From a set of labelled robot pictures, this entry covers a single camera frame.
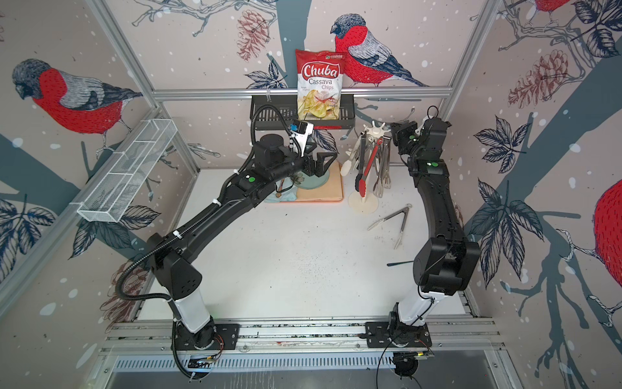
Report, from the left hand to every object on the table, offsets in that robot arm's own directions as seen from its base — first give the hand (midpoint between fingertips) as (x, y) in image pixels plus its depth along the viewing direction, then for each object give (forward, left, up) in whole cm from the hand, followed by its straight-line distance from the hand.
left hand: (330, 145), depth 69 cm
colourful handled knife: (-13, +14, -6) cm, 21 cm away
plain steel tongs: (+6, -35, -41) cm, 54 cm away
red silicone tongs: (+2, -13, -21) cm, 24 cm away
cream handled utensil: (+2, -19, -18) cm, 26 cm away
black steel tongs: (+7, -12, -11) cm, 18 cm away
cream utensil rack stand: (+9, -18, -43) cm, 47 cm away
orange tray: (+16, -2, -41) cm, 44 cm away
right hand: (+13, -19, 0) cm, 23 cm away
